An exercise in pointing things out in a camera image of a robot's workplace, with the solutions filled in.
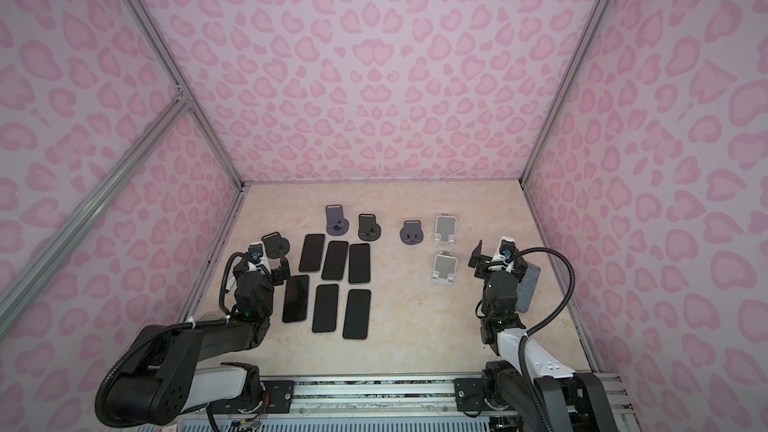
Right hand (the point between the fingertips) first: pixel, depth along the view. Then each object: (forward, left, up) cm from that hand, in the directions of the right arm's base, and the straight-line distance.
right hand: (498, 243), depth 82 cm
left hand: (-1, +66, -4) cm, 66 cm away
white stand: (-1, +13, -13) cm, 19 cm away
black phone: (+2, +40, -17) cm, 44 cm away
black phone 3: (+6, +57, -16) cm, 59 cm away
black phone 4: (-13, +49, -16) cm, 53 cm away
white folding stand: (+13, +12, -13) cm, 22 cm away
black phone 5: (+3, +49, -17) cm, 52 cm away
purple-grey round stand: (+15, +49, -13) cm, 53 cm away
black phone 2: (-14, +39, -15) cm, 44 cm away
